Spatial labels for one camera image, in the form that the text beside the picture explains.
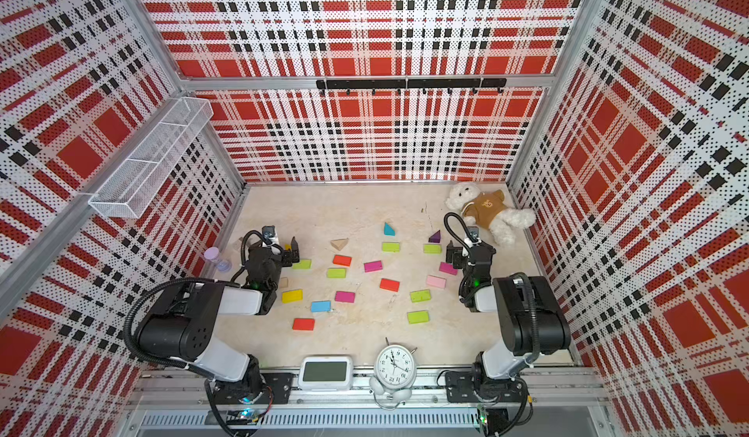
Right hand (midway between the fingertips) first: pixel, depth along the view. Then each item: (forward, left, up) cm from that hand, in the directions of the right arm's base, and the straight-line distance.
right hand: (470, 241), depth 95 cm
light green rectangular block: (-5, +56, -5) cm, 56 cm away
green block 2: (-8, +45, -7) cm, 46 cm away
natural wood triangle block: (+2, +45, -5) cm, 45 cm away
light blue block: (-19, +48, -7) cm, 52 cm away
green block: (+2, +27, -7) cm, 28 cm away
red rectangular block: (-3, +44, -7) cm, 44 cm away
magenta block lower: (-16, +41, -7) cm, 45 cm away
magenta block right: (-8, +8, -3) cm, 12 cm away
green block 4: (-22, +17, -7) cm, 29 cm away
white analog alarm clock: (-37, +25, -2) cm, 45 cm away
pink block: (-11, +12, -7) cm, 17 cm away
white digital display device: (-38, +45, -3) cm, 59 cm away
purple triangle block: (+5, +10, -5) cm, 12 cm away
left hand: (0, +62, +2) cm, 62 cm away
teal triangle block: (+8, +27, -5) cm, 29 cm away
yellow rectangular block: (-16, +57, -6) cm, 59 cm away
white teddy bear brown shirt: (+12, -9, +1) cm, 15 cm away
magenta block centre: (-6, +32, -6) cm, 33 cm away
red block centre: (-12, +27, -7) cm, 30 cm away
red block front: (-24, +53, -8) cm, 59 cm away
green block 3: (-17, +17, -5) cm, 24 cm away
